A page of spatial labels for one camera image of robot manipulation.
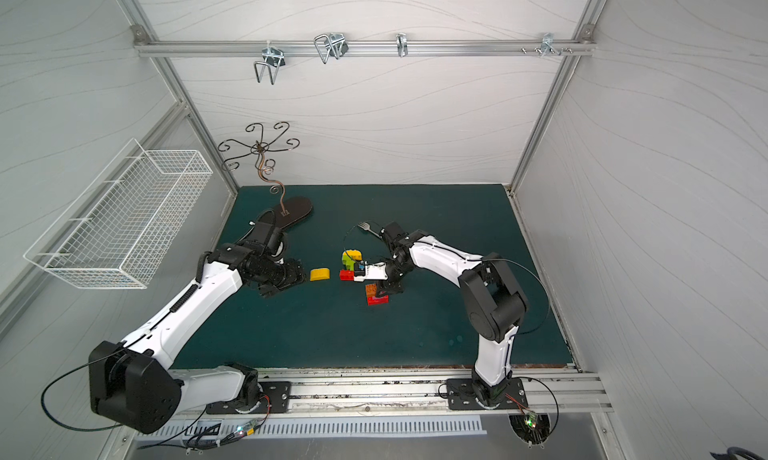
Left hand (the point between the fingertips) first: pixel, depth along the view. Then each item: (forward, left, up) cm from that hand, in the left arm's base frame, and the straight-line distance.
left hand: (299, 282), depth 80 cm
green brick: (+13, -11, -10) cm, 19 cm away
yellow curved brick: (+8, -2, -10) cm, 13 cm away
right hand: (+5, -22, -8) cm, 24 cm away
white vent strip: (-32, +5, -12) cm, 35 cm away
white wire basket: (+4, +38, +19) cm, 43 cm away
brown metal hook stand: (+37, +15, -12) cm, 42 cm away
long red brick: (0, -19, -10) cm, 22 cm away
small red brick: (+8, -11, -10) cm, 17 cm away
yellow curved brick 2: (+16, -13, -11) cm, 23 cm away
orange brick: (+1, -20, -5) cm, 20 cm away
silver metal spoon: (+30, -15, -13) cm, 36 cm away
